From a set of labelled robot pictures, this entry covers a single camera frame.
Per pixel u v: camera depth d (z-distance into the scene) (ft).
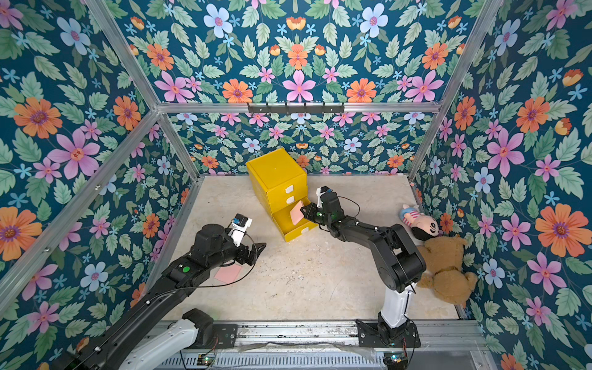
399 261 1.66
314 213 2.70
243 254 2.20
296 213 3.12
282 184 2.89
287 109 3.05
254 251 2.23
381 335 2.14
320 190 2.88
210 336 2.34
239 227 2.14
